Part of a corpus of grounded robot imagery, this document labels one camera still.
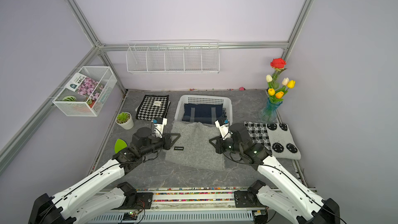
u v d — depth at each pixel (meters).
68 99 0.71
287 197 0.44
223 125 0.65
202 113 1.08
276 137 0.91
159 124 0.68
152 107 1.06
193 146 0.77
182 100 1.02
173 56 0.99
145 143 0.60
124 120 0.94
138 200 0.72
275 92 0.80
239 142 0.57
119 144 0.92
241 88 1.24
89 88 0.76
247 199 0.74
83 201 0.45
